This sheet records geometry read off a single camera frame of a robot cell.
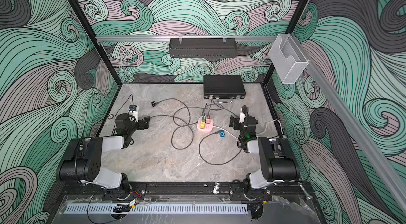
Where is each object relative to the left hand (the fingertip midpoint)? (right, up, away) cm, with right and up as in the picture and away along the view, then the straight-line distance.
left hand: (140, 114), depth 94 cm
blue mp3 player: (+50, -11, -1) cm, 51 cm away
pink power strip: (+41, -7, -1) cm, 42 cm away
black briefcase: (+54, +17, +20) cm, 60 cm away
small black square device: (+4, +6, +13) cm, 15 cm away
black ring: (-21, -2, +7) cm, 22 cm away
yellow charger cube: (+38, -5, -4) cm, 38 cm away
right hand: (+59, 0, -1) cm, 59 cm away
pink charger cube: (+41, -3, -1) cm, 41 cm away
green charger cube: (+38, -1, -1) cm, 38 cm away
